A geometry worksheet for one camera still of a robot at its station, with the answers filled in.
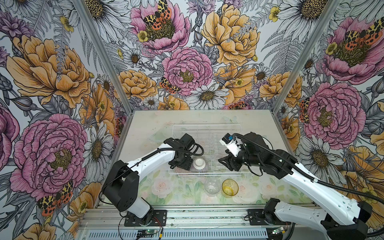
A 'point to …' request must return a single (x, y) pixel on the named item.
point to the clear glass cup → (212, 187)
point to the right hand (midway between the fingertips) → (225, 160)
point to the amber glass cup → (230, 187)
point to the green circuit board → (147, 231)
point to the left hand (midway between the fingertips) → (180, 169)
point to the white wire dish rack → (209, 136)
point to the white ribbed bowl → (200, 165)
